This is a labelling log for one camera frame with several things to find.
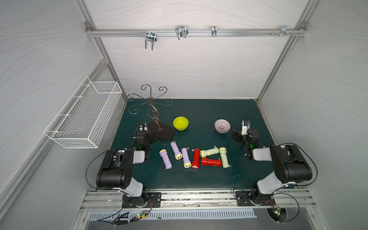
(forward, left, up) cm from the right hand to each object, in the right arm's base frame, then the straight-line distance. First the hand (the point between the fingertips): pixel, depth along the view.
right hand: (241, 128), depth 95 cm
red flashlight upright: (-24, +31, -3) cm, 39 cm away
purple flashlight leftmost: (-19, +51, -2) cm, 54 cm away
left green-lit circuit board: (-50, +57, -4) cm, 76 cm away
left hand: (-5, +63, +1) cm, 64 cm away
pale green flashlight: (-17, +25, -3) cm, 31 cm away
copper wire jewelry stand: (-1, +55, -4) cm, 55 cm away
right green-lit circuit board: (-45, -12, -8) cm, 47 cm away
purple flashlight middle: (-20, +41, -2) cm, 46 cm away
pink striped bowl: (+4, +12, -4) cm, 13 cm away
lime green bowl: (+6, +42, -4) cm, 43 cm away
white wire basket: (-15, +87, +27) cm, 92 cm away
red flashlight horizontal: (-23, +22, -4) cm, 31 cm away
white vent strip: (-48, +15, -7) cm, 51 cm away
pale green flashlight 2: (-15, +14, -3) cm, 21 cm away
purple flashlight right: (-24, +36, -3) cm, 43 cm away
